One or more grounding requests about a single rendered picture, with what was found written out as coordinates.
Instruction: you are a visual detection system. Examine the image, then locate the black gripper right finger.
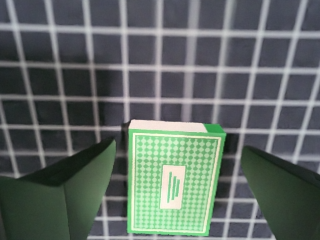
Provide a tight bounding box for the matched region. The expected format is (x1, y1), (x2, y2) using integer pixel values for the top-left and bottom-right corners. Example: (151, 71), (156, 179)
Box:
(240, 145), (320, 240)

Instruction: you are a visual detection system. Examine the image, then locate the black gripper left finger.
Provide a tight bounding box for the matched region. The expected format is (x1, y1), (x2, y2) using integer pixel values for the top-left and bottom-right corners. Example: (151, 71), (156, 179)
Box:
(0, 139), (116, 240)

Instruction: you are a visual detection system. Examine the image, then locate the black grid-patterned mat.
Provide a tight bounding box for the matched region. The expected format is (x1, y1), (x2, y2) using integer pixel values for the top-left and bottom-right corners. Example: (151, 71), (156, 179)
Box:
(0, 0), (320, 240)

